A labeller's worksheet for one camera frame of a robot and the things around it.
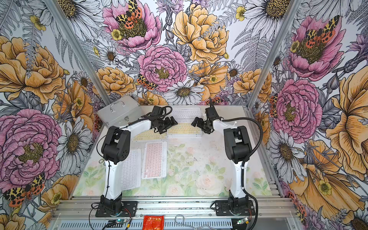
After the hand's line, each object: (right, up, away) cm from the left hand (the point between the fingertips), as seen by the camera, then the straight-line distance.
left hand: (173, 129), depth 102 cm
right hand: (+16, 0, +1) cm, 16 cm away
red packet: (-6, -42, -32) cm, 54 cm away
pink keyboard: (-10, -19, -10) cm, 24 cm away
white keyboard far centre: (+9, +11, +14) cm, 20 cm away
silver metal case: (-35, +11, -3) cm, 37 cm away
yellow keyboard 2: (-18, -5, +1) cm, 18 cm away
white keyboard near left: (-24, -24, -14) cm, 37 cm away
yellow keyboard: (+8, -1, +1) cm, 8 cm away
